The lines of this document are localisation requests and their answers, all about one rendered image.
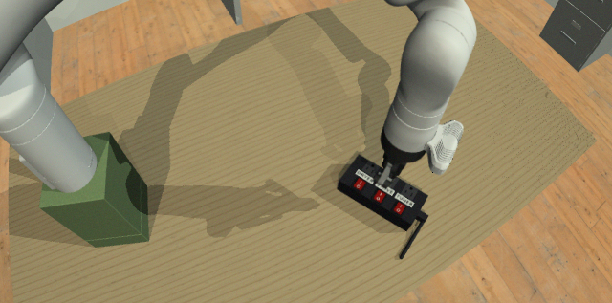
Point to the black power strip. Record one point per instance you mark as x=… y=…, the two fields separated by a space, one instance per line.
x=399 y=204

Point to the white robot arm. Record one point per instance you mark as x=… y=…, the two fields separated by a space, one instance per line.
x=435 y=56

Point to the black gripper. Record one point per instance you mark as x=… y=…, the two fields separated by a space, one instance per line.
x=393 y=159

